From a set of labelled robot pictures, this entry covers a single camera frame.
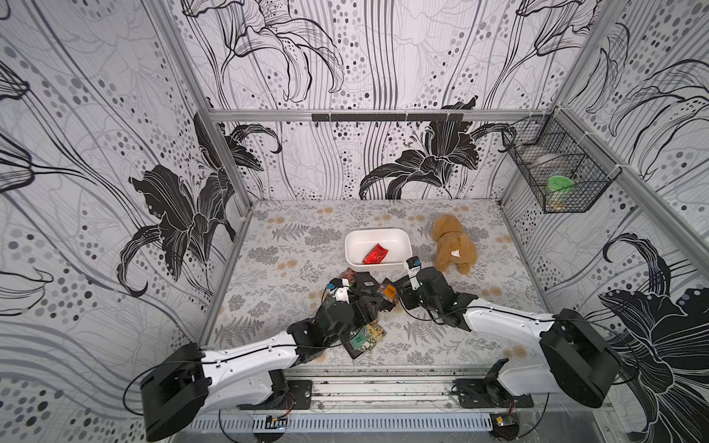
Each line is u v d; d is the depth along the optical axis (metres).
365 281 0.93
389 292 0.90
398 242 1.03
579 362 0.42
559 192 0.80
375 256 0.99
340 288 0.71
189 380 0.45
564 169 0.80
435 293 0.66
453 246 0.90
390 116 0.92
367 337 0.82
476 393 0.70
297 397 0.73
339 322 0.58
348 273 0.96
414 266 0.76
